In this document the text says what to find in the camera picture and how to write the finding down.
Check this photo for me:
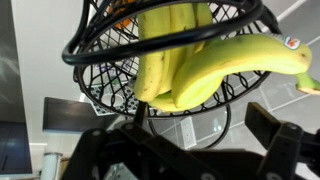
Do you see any white cylindrical container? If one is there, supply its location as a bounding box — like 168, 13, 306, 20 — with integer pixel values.
40, 152, 63, 180

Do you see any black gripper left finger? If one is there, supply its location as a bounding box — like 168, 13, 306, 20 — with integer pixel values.
61, 122, 265, 180

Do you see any black recessed counter panel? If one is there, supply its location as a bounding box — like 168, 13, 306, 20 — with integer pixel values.
42, 96, 118, 133

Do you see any white patterned cup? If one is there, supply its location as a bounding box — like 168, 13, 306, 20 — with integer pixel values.
87, 83, 138, 117

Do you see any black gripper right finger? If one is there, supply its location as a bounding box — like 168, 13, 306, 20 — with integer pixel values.
244, 101, 320, 180

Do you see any orange fruit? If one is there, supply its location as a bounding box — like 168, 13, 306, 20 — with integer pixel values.
107, 0, 138, 30

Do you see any white wall outlet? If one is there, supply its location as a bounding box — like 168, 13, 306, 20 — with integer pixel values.
179, 116, 198, 150

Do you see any yellow banana with sticker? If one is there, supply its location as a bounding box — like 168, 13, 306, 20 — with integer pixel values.
171, 32, 320, 111

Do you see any black wire two-tier fruit basket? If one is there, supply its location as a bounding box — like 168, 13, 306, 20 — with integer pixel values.
61, 0, 282, 150

